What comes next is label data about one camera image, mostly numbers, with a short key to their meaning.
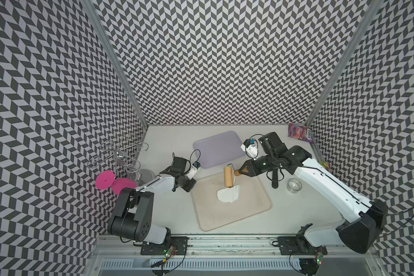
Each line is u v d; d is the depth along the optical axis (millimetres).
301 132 1090
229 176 773
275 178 926
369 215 398
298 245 654
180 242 725
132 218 428
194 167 842
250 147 667
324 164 961
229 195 869
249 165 632
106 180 642
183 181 771
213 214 833
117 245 711
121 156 709
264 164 611
